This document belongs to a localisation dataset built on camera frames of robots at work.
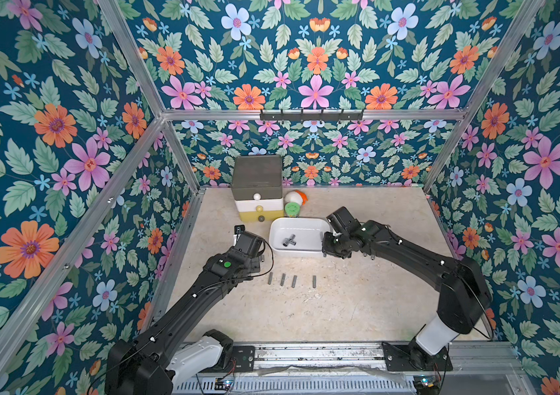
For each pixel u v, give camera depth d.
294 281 0.90
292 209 1.05
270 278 0.91
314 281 0.91
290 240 0.99
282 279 0.90
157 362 0.39
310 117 0.93
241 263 0.60
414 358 0.65
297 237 1.02
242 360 0.74
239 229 0.71
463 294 0.44
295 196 1.11
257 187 0.96
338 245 0.72
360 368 0.73
